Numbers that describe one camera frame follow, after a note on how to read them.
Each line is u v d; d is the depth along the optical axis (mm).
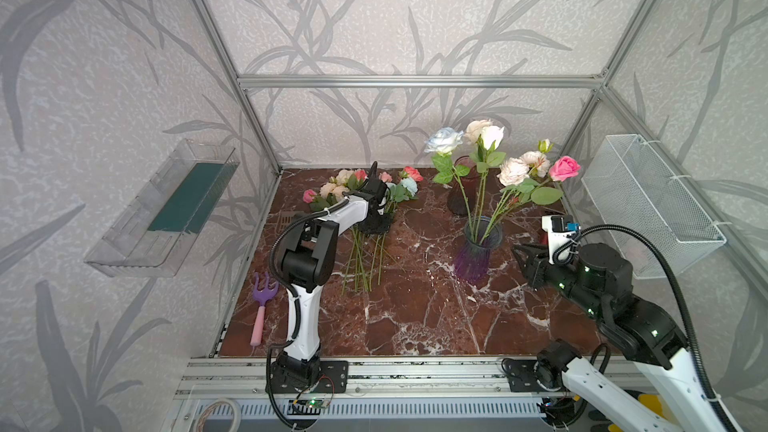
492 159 722
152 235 632
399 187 1077
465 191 739
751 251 559
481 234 806
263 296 876
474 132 743
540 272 551
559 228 533
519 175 690
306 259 556
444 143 654
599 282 445
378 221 896
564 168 612
